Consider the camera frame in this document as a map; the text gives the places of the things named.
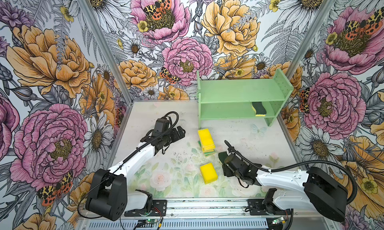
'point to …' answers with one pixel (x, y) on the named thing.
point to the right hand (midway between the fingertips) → (228, 171)
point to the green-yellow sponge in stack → (207, 153)
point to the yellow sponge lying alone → (208, 173)
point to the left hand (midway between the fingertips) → (179, 138)
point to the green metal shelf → (220, 98)
